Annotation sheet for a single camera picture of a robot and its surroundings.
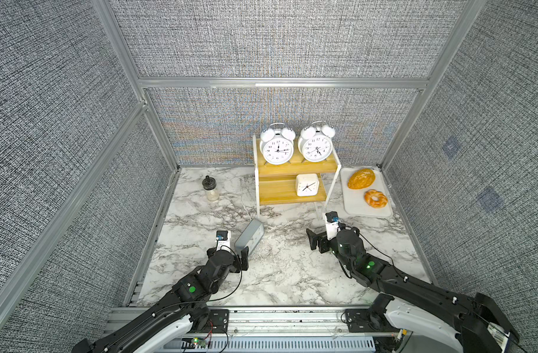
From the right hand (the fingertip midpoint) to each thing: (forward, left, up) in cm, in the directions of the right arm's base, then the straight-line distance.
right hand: (318, 221), depth 81 cm
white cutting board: (+18, -22, -15) cm, 32 cm away
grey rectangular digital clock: (-2, +25, -7) cm, 26 cm away
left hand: (-8, +28, -4) cm, 30 cm away
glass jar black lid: (+22, +45, -6) cm, 50 cm away
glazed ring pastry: (+19, -35, -14) cm, 43 cm away
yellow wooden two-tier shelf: (+17, +15, +1) cm, 23 cm away
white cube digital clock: (+14, +3, +4) cm, 15 cm away
